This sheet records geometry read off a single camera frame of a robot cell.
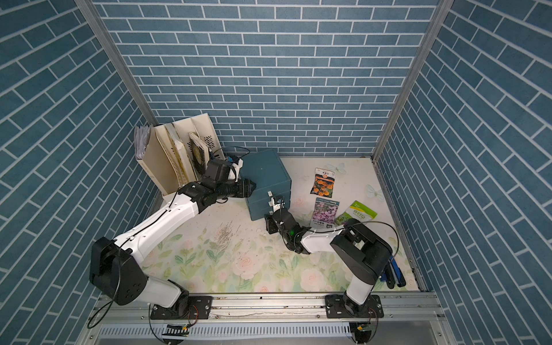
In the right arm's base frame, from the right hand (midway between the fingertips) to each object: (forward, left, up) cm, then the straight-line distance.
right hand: (271, 215), depth 91 cm
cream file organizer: (+15, +52, +9) cm, 55 cm away
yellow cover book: (+17, +41, +17) cm, 48 cm away
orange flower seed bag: (+24, -24, -5) cm, 34 cm away
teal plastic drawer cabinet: (+13, +2, +15) cm, 20 cm away
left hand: (+3, +6, +15) cm, 16 cm away
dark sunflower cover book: (+23, +35, +12) cm, 44 cm away
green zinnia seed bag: (+9, -39, -6) cm, 40 cm away
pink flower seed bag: (+6, -24, -5) cm, 25 cm away
